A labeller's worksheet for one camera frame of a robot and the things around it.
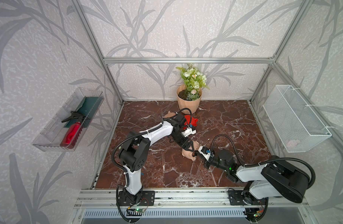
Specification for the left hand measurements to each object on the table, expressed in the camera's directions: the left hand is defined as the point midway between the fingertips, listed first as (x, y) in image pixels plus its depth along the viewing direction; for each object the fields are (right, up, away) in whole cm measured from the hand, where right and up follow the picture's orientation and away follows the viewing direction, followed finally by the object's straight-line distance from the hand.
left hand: (189, 147), depth 86 cm
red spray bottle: (-52, +13, -26) cm, 59 cm away
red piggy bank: (-1, +16, -1) cm, 16 cm away
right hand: (+5, -2, -2) cm, 5 cm away
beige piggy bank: (0, -3, -5) cm, 6 cm away
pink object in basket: (+53, +5, -14) cm, 55 cm away
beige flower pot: (+5, +27, +17) cm, 32 cm away
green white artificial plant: (+4, +43, +8) cm, 44 cm away
